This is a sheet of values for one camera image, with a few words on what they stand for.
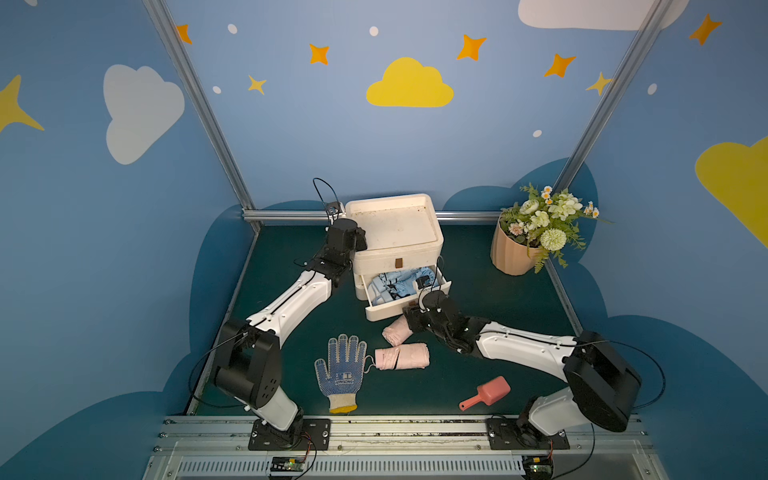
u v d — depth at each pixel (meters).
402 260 0.86
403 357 0.84
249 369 0.44
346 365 0.86
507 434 0.74
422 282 0.76
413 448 0.73
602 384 0.43
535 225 0.84
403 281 0.91
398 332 0.89
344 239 0.63
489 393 0.80
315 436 0.74
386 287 0.91
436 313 0.64
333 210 0.72
